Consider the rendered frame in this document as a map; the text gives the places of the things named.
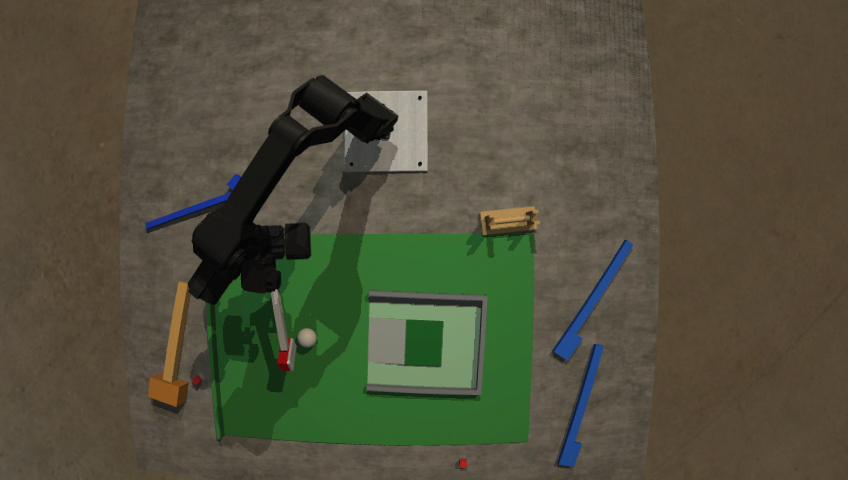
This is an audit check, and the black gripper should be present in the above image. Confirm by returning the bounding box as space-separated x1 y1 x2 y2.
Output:
247 222 311 261

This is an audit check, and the grey ball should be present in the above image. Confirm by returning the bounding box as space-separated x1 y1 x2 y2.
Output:
297 328 317 348

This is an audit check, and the green flat mat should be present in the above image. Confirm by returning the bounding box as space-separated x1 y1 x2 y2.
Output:
215 234 535 445

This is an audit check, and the red putter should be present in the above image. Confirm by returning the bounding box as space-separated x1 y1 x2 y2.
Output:
271 288 297 371

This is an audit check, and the brown wooden mallet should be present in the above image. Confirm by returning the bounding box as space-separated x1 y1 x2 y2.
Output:
148 282 191 407

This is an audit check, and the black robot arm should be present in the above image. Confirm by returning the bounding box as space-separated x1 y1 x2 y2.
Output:
188 75 399 305

